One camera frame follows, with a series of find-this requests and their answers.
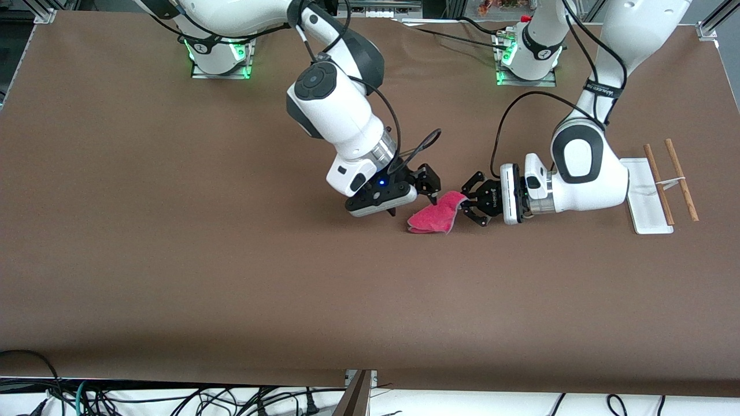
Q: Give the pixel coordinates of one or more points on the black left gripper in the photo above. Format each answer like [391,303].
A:
[491,197]

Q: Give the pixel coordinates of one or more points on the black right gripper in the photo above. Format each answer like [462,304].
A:
[417,178]

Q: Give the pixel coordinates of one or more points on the pink microfibre towel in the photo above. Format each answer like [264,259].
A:
[433,219]

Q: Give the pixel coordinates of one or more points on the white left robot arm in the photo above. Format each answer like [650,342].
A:
[601,190]

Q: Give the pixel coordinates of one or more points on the white rack with wooden bars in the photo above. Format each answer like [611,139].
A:
[650,214]

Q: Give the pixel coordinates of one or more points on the grey power strip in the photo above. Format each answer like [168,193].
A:
[378,11]

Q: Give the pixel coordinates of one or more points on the brown table cover sheet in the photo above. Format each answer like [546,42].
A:
[231,277]

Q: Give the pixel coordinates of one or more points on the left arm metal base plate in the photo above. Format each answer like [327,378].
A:
[546,82]

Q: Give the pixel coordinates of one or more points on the aluminium frame beam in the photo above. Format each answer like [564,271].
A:
[355,398]

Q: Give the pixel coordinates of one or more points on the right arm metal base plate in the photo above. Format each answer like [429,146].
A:
[245,70]

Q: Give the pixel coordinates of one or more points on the aluminium frame post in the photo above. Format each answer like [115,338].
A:
[45,12]
[714,26]

